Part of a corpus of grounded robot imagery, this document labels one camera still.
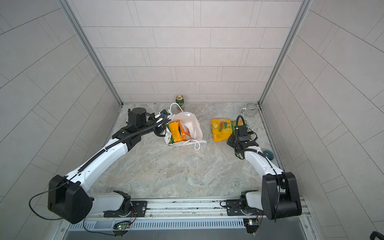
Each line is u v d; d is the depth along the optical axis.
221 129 0.96
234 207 0.71
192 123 0.95
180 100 1.05
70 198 0.38
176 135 0.82
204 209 0.73
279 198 0.39
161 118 0.62
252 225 0.68
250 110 1.04
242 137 0.67
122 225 0.64
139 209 0.71
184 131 0.89
